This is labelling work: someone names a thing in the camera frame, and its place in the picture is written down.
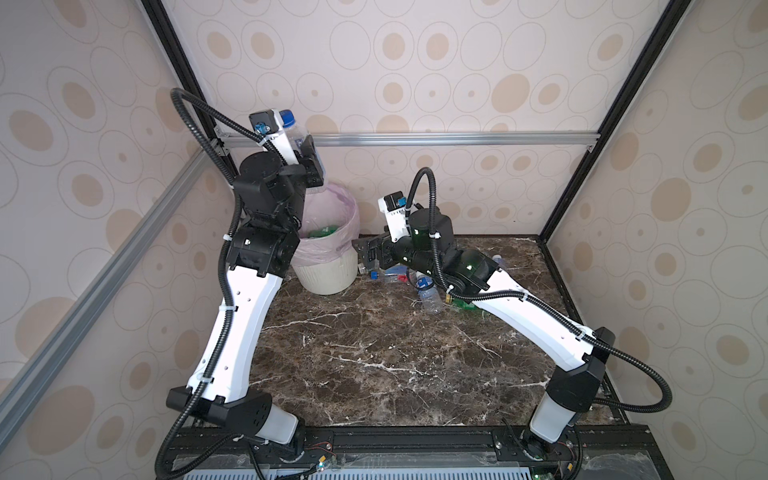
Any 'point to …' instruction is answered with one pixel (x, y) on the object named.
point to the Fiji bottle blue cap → (374, 275)
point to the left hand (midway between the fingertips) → (302, 131)
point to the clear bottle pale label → (497, 258)
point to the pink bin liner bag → (330, 224)
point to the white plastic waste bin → (331, 277)
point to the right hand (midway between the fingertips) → (369, 235)
